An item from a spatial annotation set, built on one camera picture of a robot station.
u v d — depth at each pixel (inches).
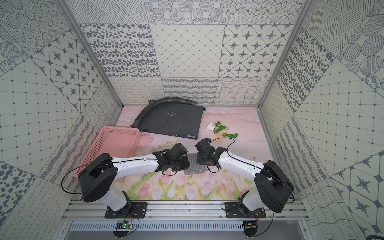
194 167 33.9
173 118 42.3
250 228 28.3
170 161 25.9
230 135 40.5
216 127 42.0
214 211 29.5
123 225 27.7
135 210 28.9
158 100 46.1
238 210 25.9
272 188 16.6
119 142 38.7
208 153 25.9
